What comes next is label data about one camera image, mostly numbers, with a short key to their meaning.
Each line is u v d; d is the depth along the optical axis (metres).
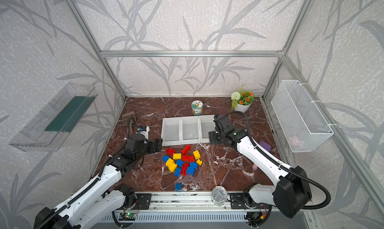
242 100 1.02
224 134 0.60
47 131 0.64
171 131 1.00
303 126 0.61
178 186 0.77
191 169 0.83
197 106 1.05
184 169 0.83
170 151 0.90
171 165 0.83
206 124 1.02
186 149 0.89
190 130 0.99
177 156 0.88
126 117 1.08
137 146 0.62
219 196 0.71
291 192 0.39
